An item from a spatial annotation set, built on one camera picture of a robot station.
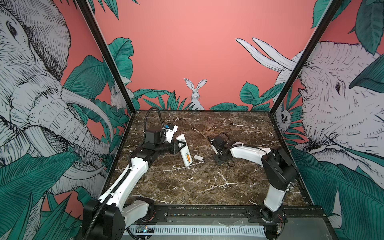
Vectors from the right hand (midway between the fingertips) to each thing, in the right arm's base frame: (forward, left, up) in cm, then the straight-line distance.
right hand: (217, 157), depth 93 cm
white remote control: (-5, +19, +17) cm, 26 cm away
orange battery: (-6, +18, +13) cm, 23 cm away
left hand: (-2, +19, +21) cm, 28 cm away
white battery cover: (+1, +12, -2) cm, 12 cm away
